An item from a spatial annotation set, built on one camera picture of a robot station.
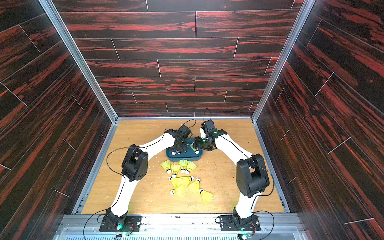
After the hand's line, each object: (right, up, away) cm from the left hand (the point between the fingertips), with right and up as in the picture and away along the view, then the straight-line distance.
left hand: (184, 150), depth 100 cm
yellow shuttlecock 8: (+7, -20, -14) cm, 25 cm away
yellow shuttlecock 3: (-7, -2, -1) cm, 7 cm away
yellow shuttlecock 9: (+13, -23, -18) cm, 32 cm away
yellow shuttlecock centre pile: (-3, -17, -13) cm, 22 cm away
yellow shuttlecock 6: (+1, -16, -13) cm, 21 cm away
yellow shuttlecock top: (-5, -10, -10) cm, 15 cm away
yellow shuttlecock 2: (+7, +3, -15) cm, 17 cm away
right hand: (+11, +4, -7) cm, 14 cm away
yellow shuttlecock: (+9, -1, -1) cm, 9 cm away
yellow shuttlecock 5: (+5, -9, -9) cm, 14 cm away
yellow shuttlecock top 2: (0, -7, -9) cm, 11 cm away
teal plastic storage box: (+4, -4, +2) cm, 6 cm away
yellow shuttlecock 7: (-2, -21, -17) cm, 27 cm away
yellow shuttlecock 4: (-10, -8, -9) cm, 16 cm away
